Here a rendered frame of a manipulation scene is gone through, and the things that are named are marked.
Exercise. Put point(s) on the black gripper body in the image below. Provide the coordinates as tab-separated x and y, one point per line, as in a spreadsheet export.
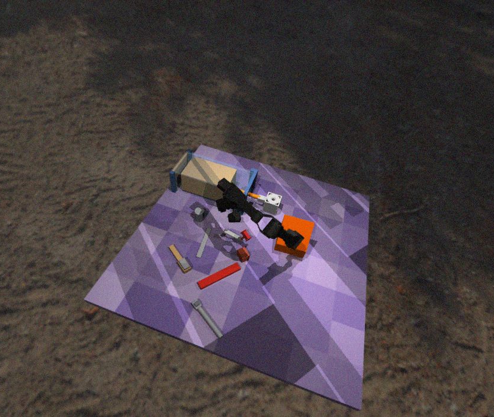
234	217

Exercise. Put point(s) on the dark grey cylinder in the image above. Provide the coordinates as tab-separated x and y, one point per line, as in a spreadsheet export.
199	214

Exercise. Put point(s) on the red flat bar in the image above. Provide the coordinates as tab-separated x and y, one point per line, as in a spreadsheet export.
218	276

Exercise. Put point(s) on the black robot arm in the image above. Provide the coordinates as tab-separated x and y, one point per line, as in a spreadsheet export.
273	229

